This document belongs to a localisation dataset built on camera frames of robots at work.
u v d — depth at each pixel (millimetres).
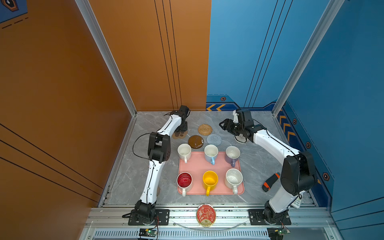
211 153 940
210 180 846
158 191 694
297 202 772
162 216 740
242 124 695
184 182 807
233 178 849
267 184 825
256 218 725
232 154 947
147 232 708
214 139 1025
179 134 1056
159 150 667
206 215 711
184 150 916
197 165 926
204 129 1087
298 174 462
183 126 982
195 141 1018
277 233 706
